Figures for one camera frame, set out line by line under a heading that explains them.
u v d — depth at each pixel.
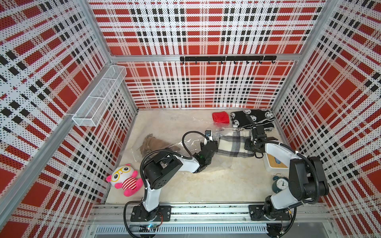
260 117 1.09
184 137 0.77
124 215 0.70
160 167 0.51
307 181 0.45
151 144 0.95
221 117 1.11
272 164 0.84
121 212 0.70
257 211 0.73
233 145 0.93
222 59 0.89
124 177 0.78
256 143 0.68
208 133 0.78
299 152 0.95
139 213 0.73
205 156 0.70
